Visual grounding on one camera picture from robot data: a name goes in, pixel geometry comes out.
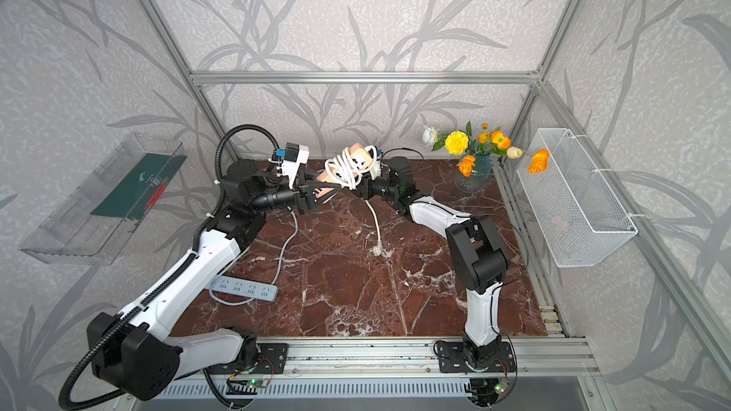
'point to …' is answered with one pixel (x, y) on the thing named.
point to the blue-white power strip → (246, 288)
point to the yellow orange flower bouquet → (486, 143)
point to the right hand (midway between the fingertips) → (347, 179)
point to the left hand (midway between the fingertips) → (335, 188)
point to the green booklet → (131, 195)
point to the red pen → (156, 195)
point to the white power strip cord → (378, 249)
